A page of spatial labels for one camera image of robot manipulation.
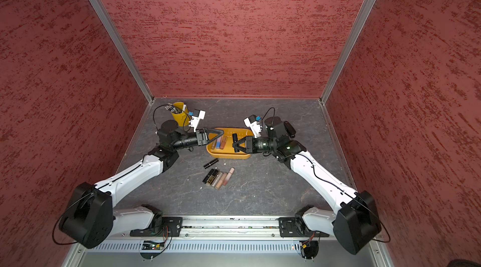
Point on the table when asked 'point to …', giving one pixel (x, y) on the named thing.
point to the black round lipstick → (234, 137)
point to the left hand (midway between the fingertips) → (221, 137)
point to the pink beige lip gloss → (228, 176)
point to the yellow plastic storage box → (228, 152)
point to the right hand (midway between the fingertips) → (234, 150)
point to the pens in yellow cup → (175, 109)
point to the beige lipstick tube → (223, 177)
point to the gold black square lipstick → (210, 178)
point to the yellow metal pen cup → (181, 118)
